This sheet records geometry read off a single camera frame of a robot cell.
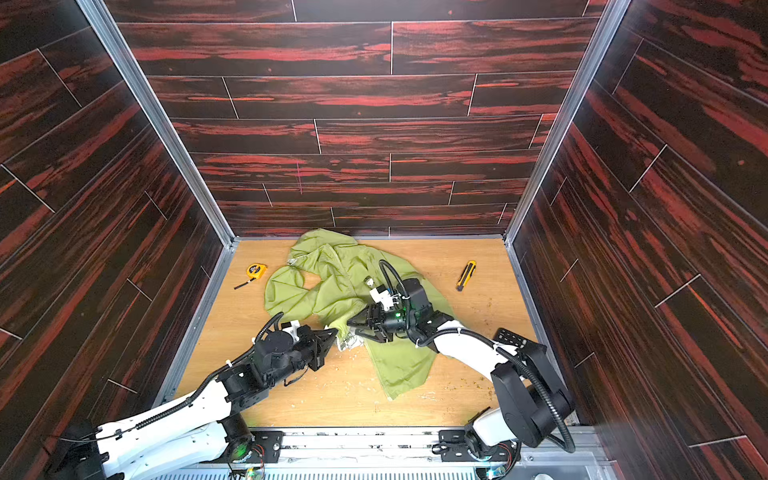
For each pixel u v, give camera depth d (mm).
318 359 691
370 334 747
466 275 1072
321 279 1064
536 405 426
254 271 1078
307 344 677
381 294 783
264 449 724
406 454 736
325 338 760
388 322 713
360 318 747
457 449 727
